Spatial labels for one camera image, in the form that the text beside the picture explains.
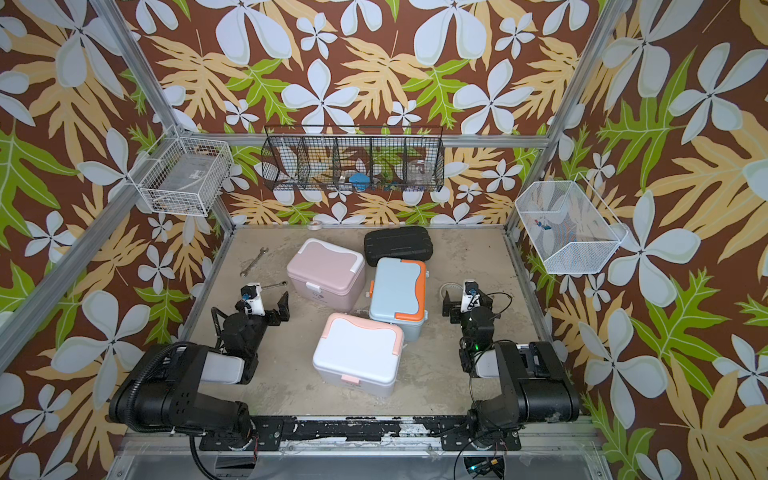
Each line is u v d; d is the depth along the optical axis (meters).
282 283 1.02
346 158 0.97
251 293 0.75
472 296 0.75
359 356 0.73
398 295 0.83
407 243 1.06
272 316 0.80
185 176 0.86
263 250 1.14
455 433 0.73
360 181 0.93
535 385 0.46
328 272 0.90
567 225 0.83
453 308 0.82
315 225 1.22
